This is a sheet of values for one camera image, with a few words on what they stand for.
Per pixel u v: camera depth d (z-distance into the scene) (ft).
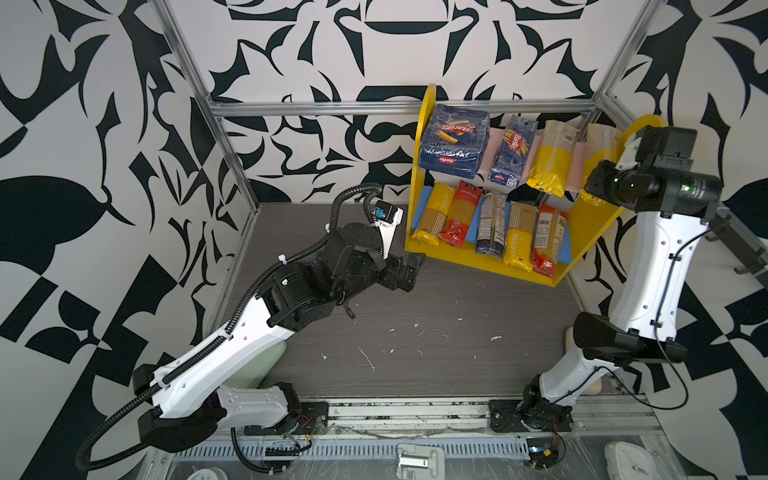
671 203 1.33
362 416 2.49
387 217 1.58
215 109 3.00
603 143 2.29
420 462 2.21
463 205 3.25
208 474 2.11
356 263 1.33
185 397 1.21
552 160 2.30
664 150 1.46
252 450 2.31
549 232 2.93
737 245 1.80
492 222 3.06
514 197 3.90
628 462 2.19
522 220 3.10
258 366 2.48
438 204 3.19
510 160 2.26
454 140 2.29
